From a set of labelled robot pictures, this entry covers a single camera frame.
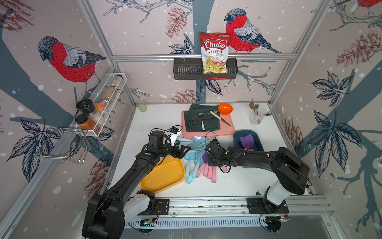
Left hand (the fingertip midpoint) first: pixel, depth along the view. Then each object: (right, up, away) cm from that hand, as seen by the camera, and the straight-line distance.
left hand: (186, 142), depth 80 cm
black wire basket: (+3, +49, +26) cm, 56 cm away
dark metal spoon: (+9, +15, +33) cm, 38 cm away
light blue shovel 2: (-1, -1, +17) cm, 17 cm away
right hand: (+14, -13, +8) cm, 21 cm away
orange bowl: (+28, +20, +31) cm, 46 cm away
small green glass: (-38, +23, +37) cm, 58 cm away
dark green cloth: (+8, +17, +34) cm, 39 cm away
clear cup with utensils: (+49, +13, +24) cm, 56 cm away
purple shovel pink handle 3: (+11, -11, +9) cm, 18 cm away
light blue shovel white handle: (+9, -1, +18) cm, 20 cm away
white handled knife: (+23, +13, +30) cm, 40 cm away
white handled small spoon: (+11, +6, +25) cm, 28 cm away
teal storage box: (+45, -4, +12) cm, 46 cm away
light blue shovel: (+2, -10, +10) cm, 15 cm away
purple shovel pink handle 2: (+16, -18, +1) cm, 24 cm away
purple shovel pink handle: (+39, -3, +15) cm, 42 cm away
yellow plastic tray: (-11, -19, +7) cm, 23 cm away
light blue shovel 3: (+2, -19, -3) cm, 20 cm away
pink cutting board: (+27, +5, +24) cm, 36 cm away
